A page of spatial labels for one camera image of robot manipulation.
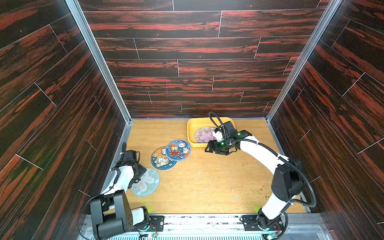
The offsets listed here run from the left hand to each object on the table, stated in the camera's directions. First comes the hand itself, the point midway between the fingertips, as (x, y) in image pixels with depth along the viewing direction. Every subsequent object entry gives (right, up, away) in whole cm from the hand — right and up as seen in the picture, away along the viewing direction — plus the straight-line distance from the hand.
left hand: (138, 174), depth 89 cm
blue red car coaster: (+23, +13, +13) cm, 29 cm away
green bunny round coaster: (+7, -6, -2) cm, 9 cm away
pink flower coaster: (+42, +24, +19) cm, 52 cm away
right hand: (+45, +15, -1) cm, 47 cm away
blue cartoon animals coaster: (+12, +7, +8) cm, 16 cm away
